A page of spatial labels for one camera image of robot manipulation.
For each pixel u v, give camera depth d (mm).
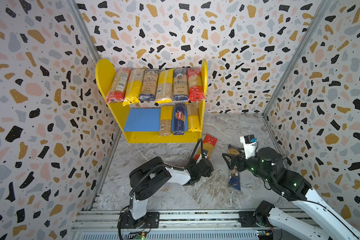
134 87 722
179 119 947
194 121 945
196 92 690
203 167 702
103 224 734
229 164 594
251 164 575
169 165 534
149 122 931
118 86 722
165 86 732
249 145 559
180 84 752
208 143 1017
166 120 948
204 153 812
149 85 747
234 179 853
